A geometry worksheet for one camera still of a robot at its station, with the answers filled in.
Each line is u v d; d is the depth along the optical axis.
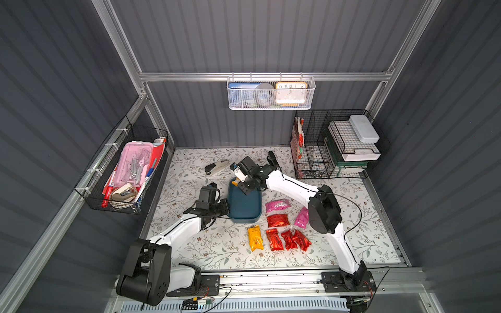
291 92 0.89
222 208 0.80
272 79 0.89
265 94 0.90
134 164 0.72
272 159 1.10
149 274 0.42
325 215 0.56
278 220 0.89
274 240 0.83
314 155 1.16
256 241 0.81
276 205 0.91
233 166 0.83
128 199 0.66
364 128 1.00
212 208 0.75
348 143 0.94
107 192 0.65
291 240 0.81
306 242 0.82
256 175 0.69
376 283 0.73
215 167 1.07
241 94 0.83
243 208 0.93
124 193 0.64
